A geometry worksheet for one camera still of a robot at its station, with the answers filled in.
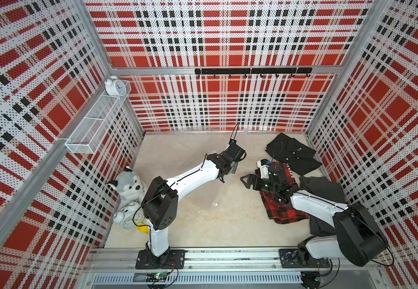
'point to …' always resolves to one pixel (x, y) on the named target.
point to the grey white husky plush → (129, 186)
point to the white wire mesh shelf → (91, 132)
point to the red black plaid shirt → (282, 212)
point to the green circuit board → (161, 274)
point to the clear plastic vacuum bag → (237, 151)
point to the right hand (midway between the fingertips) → (249, 179)
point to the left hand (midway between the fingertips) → (229, 160)
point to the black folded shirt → (297, 154)
